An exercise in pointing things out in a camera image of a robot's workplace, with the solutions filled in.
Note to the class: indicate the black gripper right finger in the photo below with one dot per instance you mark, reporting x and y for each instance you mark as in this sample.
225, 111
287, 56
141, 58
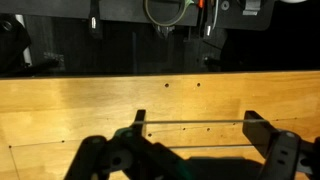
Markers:
283, 153

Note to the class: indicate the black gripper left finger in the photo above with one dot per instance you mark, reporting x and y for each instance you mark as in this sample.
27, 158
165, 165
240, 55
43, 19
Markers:
100, 156

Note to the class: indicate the thin pale rubber band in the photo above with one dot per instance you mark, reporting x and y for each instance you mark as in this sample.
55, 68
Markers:
200, 121

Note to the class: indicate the small orange clip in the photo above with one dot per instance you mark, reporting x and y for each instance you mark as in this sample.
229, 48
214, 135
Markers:
201, 3

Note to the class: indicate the silver metal bracket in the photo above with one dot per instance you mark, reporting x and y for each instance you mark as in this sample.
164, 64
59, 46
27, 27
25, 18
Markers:
251, 8

